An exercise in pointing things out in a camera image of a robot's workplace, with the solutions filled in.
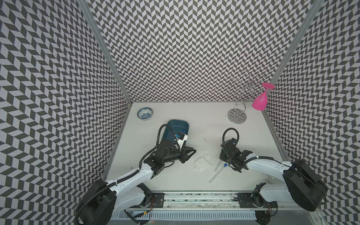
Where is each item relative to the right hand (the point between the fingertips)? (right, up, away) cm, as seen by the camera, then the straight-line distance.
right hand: (222, 157), depth 89 cm
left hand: (-19, +7, -13) cm, 24 cm away
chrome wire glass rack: (+16, +27, +17) cm, 35 cm away
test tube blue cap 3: (+1, -3, -5) cm, 6 cm away
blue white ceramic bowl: (-56, +28, +19) cm, 66 cm away
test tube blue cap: (-26, +16, +10) cm, 32 cm away
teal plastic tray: (-29, +19, +9) cm, 36 cm away
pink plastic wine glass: (+23, +35, -4) cm, 42 cm away
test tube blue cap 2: (-4, -4, -4) cm, 7 cm away
